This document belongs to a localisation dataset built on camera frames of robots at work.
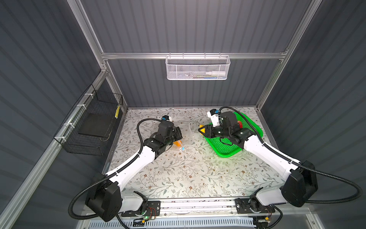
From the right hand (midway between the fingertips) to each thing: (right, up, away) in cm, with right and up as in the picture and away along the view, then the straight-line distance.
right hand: (202, 130), depth 79 cm
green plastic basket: (+16, -14, +11) cm, 24 cm away
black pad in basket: (-56, +3, -5) cm, 56 cm away
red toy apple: (+31, +3, +26) cm, 41 cm away
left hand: (-12, 0, +3) cm, 12 cm away
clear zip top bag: (-8, -8, +23) cm, 25 cm away
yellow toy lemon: (-1, +3, -2) cm, 4 cm away
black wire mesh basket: (-62, +16, +1) cm, 64 cm away
